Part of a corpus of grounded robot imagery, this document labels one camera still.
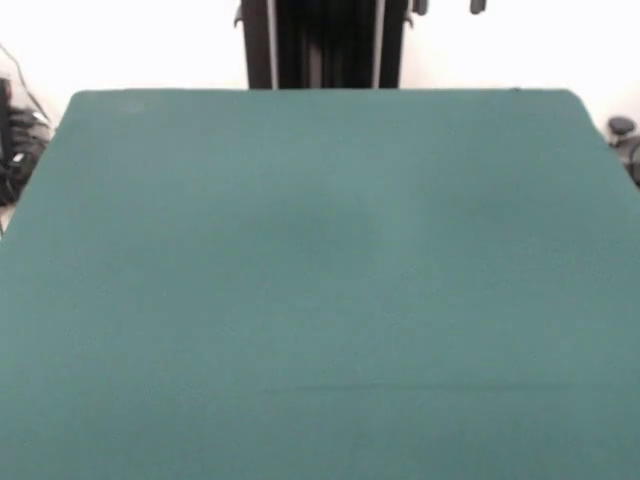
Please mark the dark green table cloth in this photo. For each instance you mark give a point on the dark green table cloth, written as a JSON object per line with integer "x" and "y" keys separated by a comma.
{"x": 320, "y": 280}

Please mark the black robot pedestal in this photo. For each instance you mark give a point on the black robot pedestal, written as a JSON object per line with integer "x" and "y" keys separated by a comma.
{"x": 325, "y": 45}

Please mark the black frame stand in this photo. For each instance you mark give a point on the black frame stand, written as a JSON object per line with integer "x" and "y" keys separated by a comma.
{"x": 4, "y": 115}

